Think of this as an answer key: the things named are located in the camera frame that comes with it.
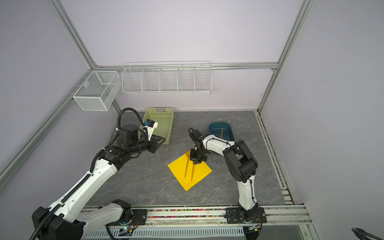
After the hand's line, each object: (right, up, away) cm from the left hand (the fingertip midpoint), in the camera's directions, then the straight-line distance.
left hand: (163, 140), depth 74 cm
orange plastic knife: (+35, +2, +32) cm, 47 cm away
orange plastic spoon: (+11, -11, +20) cm, 25 cm away
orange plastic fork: (+15, -19, +15) cm, 29 cm away
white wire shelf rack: (+13, +42, +31) cm, 54 cm away
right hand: (+15, -16, +17) cm, 28 cm away
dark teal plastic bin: (+30, +5, +33) cm, 45 cm away
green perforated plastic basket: (-8, +14, +40) cm, 43 cm away
